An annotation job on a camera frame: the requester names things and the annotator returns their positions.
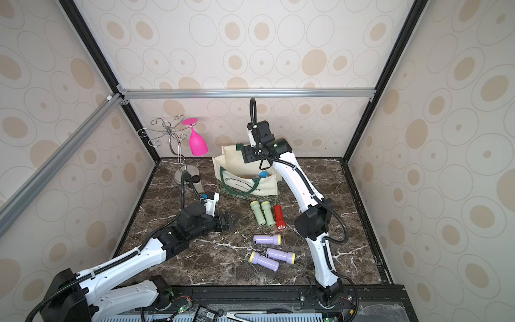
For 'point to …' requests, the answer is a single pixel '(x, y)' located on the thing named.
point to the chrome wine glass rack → (159, 129)
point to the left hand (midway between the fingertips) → (240, 216)
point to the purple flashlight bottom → (255, 257)
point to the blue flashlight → (263, 174)
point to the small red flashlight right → (281, 223)
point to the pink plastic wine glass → (198, 145)
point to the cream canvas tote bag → (241, 178)
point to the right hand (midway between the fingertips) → (260, 149)
